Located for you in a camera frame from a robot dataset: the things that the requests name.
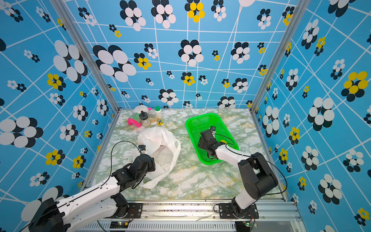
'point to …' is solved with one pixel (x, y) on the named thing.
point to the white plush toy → (138, 108)
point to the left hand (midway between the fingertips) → (156, 158)
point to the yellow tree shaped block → (160, 122)
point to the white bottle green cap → (158, 112)
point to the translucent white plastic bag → (164, 147)
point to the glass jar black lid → (145, 121)
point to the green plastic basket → (196, 125)
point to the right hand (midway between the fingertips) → (206, 141)
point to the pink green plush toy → (135, 119)
